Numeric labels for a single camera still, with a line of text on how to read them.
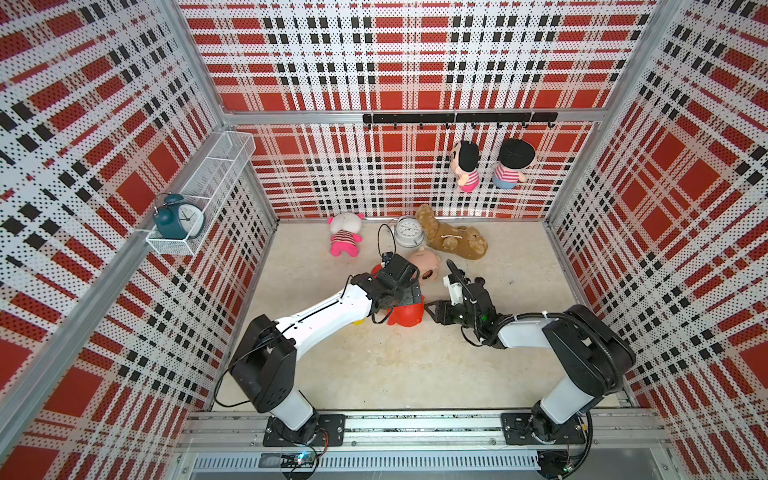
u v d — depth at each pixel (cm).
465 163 96
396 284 64
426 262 97
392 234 112
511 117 89
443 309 82
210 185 80
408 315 87
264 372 43
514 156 93
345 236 108
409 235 111
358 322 55
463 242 102
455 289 83
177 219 62
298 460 69
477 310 72
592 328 49
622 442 75
